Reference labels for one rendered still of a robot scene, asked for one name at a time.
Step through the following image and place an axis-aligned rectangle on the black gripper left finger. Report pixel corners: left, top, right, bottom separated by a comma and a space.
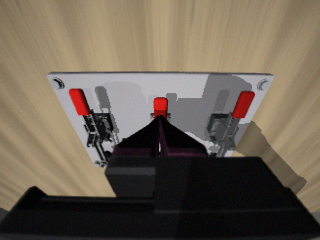
110, 115, 160, 158

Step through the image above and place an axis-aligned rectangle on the light grey flat plate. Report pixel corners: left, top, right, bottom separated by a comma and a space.
46, 71, 275, 164

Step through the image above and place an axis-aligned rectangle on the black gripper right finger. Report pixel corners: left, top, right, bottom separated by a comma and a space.
160, 115, 209, 157

